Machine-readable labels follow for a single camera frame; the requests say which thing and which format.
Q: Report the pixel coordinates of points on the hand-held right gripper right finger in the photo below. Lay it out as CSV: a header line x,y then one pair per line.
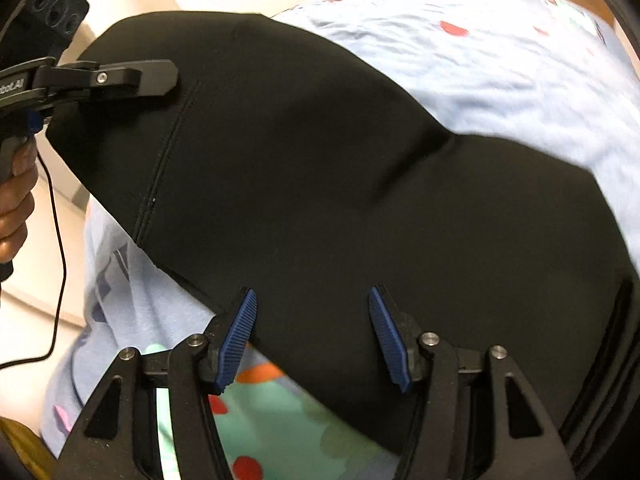
x,y
387,332

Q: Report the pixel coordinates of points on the person's left hand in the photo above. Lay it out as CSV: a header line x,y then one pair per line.
x,y
17,200

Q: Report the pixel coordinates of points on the blue printed blanket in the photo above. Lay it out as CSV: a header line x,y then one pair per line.
x,y
500,75

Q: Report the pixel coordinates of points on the black pants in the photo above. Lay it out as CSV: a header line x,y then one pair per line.
x,y
350,185

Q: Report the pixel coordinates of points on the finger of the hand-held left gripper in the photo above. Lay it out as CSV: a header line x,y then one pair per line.
x,y
125,79

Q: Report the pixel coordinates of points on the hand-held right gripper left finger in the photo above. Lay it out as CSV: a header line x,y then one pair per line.
x,y
235,340

